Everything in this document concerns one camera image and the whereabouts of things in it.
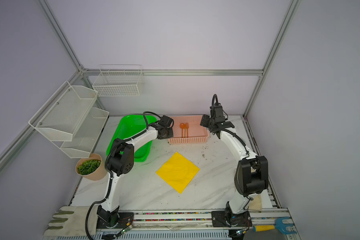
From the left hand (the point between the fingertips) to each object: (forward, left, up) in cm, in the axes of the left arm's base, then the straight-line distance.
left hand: (168, 134), depth 102 cm
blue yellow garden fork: (-52, -59, -6) cm, 79 cm away
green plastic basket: (+10, +31, -3) cm, 32 cm away
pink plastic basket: (+6, -21, -7) cm, 23 cm away
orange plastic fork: (+12, -13, -6) cm, 19 cm away
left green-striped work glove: (-51, +44, -6) cm, 68 cm away
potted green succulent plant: (-28, +40, +5) cm, 48 cm away
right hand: (0, -24, +16) cm, 29 cm away
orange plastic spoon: (+13, -9, -6) cm, 17 cm away
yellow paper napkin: (-25, -7, -7) cm, 27 cm away
